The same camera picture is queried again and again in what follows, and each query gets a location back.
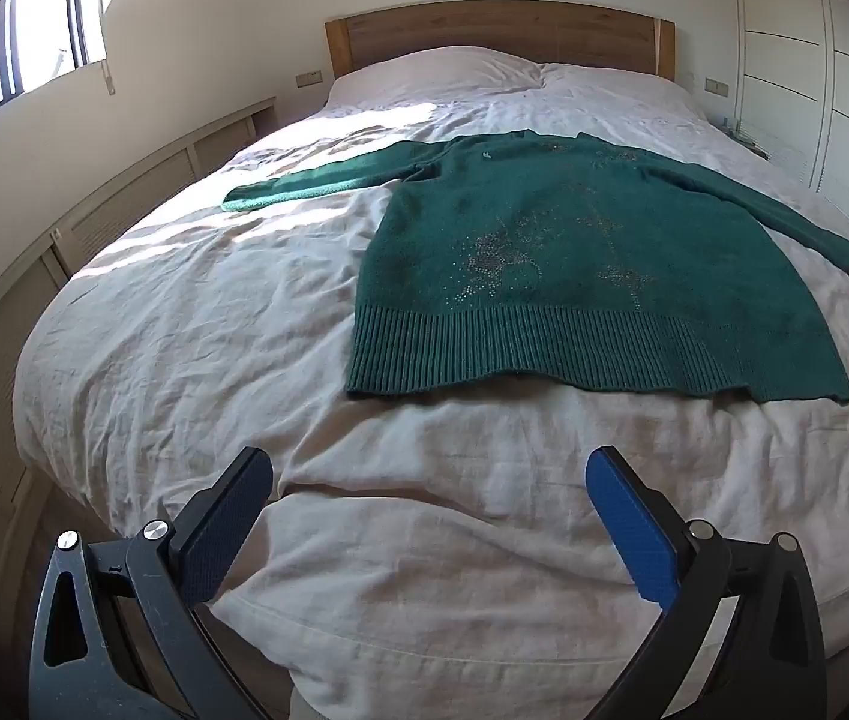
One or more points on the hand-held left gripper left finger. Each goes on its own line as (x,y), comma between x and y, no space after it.
(225,525)

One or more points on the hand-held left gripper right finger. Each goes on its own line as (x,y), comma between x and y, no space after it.
(634,525)

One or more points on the green knit sweater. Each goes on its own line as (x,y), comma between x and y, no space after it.
(544,255)

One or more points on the white bed duvet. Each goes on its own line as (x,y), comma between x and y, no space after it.
(244,352)

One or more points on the beige slatted radiator cover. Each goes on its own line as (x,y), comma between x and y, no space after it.
(132,202)

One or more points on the cluttered nightstand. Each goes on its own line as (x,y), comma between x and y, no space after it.
(743,136)

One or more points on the white pillow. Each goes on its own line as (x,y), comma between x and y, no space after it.
(432,71)
(604,79)

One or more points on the wooden headboard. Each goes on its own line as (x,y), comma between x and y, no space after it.
(499,26)

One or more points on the white wardrobe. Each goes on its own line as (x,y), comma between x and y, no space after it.
(784,15)

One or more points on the wall switch panel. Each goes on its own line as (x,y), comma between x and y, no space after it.
(309,77)
(716,86)

